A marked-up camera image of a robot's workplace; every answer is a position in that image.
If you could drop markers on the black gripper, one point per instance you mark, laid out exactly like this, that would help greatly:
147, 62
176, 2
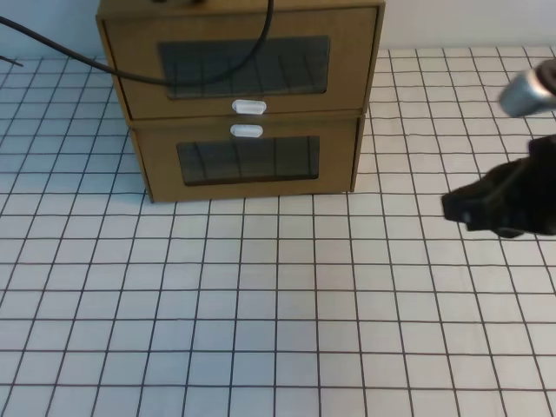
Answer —
513, 198

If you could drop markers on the brown cardboard drawer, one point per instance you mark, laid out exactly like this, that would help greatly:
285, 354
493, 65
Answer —
243, 65

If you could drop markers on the white plastic handle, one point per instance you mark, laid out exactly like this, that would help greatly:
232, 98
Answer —
246, 130
249, 107

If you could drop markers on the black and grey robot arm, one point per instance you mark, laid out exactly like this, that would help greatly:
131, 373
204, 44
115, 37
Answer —
530, 93

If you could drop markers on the lower brown cardboard shoebox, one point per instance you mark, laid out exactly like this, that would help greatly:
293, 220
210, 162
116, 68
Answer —
200, 160

